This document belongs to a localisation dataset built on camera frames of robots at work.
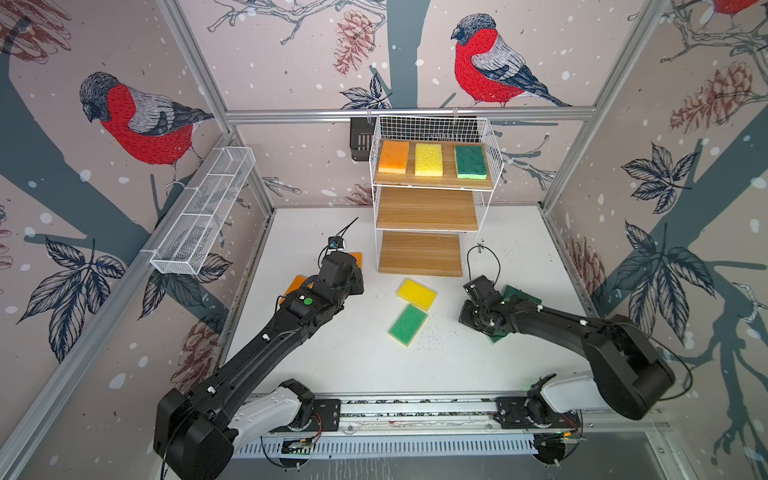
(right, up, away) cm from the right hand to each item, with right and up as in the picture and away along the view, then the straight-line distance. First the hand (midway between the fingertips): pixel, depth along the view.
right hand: (460, 322), depth 90 cm
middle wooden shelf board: (-11, +35, -2) cm, 37 cm away
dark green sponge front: (+8, 0, -11) cm, 14 cm away
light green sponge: (-16, -1, -1) cm, 16 cm away
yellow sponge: (-13, +7, +7) cm, 16 cm away
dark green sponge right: (+18, +9, +5) cm, 21 cm away
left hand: (-31, +18, -12) cm, 38 cm away
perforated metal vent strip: (-33, -24, -20) cm, 45 cm away
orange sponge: (-33, +18, +15) cm, 41 cm away
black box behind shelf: (-31, +60, +4) cm, 68 cm away
